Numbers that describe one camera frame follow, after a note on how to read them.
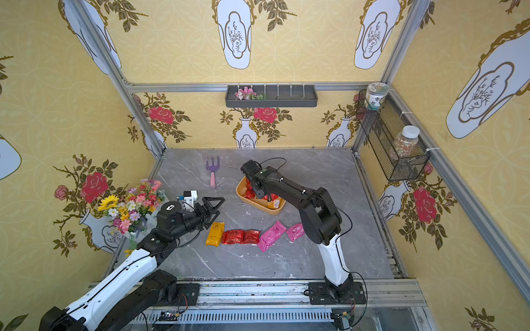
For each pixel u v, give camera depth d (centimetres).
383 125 93
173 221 60
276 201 94
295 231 88
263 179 65
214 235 85
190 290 74
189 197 74
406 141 65
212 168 113
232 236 85
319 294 72
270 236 85
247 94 88
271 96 92
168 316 73
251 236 85
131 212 78
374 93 85
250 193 98
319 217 52
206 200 69
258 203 92
